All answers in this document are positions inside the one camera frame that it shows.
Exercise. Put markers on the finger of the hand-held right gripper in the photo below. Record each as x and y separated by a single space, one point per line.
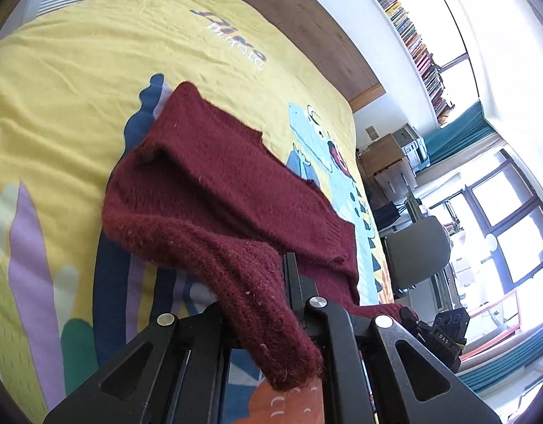
412 320

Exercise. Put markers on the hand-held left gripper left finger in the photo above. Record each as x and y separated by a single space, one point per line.
196 331

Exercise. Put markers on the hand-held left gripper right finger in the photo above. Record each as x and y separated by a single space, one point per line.
293 282

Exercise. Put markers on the dark red knitted sweater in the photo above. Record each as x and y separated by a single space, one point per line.
236 185

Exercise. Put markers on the teal window curtain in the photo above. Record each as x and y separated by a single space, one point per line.
510 357

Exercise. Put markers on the grey office chair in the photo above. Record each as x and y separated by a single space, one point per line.
415 251

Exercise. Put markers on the white round lamp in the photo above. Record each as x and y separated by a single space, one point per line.
490 243

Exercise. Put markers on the black bag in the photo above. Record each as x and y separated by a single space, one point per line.
386 216

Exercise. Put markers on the large dark framed window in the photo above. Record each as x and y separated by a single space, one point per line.
505 212

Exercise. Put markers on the wooden drawer cabinet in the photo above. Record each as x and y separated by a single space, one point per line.
386 163

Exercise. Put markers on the white printer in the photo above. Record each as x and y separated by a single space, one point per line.
410 143

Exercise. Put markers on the long teal curtain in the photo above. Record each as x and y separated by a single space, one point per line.
463 132

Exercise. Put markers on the wooden bed headboard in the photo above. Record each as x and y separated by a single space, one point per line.
315 22

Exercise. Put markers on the yellow dinosaur print bed cover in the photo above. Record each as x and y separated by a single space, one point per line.
55 97

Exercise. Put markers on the row of books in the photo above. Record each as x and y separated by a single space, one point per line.
408 31

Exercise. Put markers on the window above books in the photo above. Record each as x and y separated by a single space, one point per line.
430 17

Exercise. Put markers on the grey wall socket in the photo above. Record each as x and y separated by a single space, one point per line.
371 132

